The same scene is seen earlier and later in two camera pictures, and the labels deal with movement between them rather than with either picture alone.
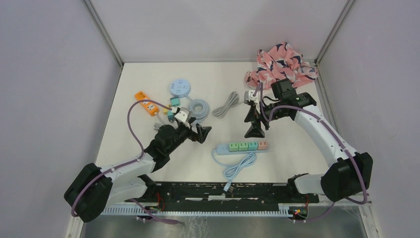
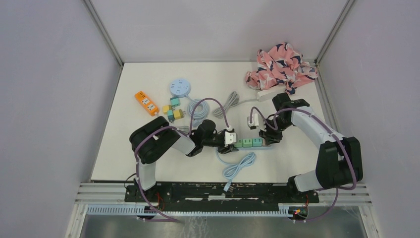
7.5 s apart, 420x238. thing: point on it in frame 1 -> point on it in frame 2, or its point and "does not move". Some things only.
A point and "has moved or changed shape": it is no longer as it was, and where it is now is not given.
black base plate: x=225 y=193 does not move
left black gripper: x=202 y=133 -> x=224 y=150
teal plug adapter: x=175 y=101 does not move
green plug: x=233 y=147 has moved or changed shape
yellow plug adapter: x=165 y=111 does not move
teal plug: x=171 y=117 does not move
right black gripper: x=254 y=130 -> x=269 y=137
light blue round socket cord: x=198 y=108 does not move
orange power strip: x=150 y=107 does not move
